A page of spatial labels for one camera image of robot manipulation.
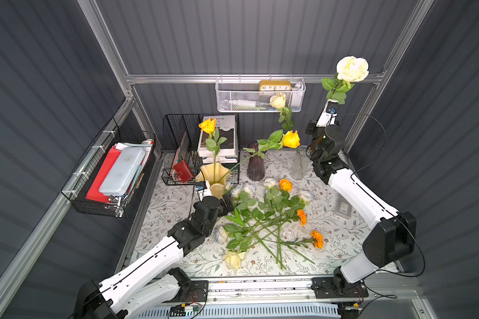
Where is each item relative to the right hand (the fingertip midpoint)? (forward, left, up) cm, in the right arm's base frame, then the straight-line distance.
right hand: (333, 108), depth 70 cm
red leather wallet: (0, +63, -36) cm, 73 cm away
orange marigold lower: (-32, +1, -40) cm, 51 cm away
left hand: (-22, +41, -25) cm, 52 cm away
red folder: (-27, +82, -15) cm, 88 cm away
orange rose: (-4, +11, -42) cm, 43 cm away
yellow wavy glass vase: (-7, +45, -29) cm, 54 cm away
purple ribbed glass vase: (+10, +26, -42) cm, 50 cm away
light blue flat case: (-18, +76, -13) cm, 79 cm away
